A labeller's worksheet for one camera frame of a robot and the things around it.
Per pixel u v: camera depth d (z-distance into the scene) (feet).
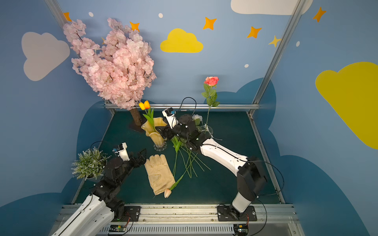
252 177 1.44
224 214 2.45
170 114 2.09
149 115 2.75
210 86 2.64
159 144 3.12
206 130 2.96
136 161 2.27
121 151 2.22
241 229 2.39
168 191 2.61
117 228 2.35
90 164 2.43
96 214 1.71
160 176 2.83
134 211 2.47
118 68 2.04
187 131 1.94
